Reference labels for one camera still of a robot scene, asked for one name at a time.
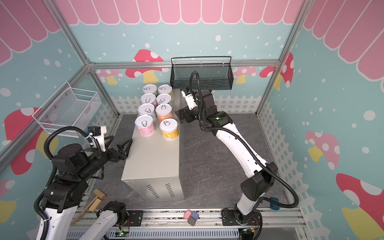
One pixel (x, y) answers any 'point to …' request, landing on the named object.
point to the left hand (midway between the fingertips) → (123, 142)
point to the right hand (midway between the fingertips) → (183, 107)
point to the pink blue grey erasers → (192, 217)
